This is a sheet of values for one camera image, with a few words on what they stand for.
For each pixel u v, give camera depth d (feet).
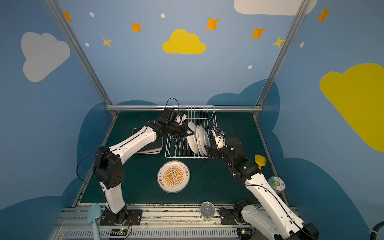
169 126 2.22
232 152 1.77
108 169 1.57
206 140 2.94
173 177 2.89
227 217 2.44
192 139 2.74
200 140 2.82
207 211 2.36
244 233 2.40
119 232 2.39
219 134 2.08
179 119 2.62
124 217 2.24
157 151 3.14
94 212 2.47
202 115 3.90
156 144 2.05
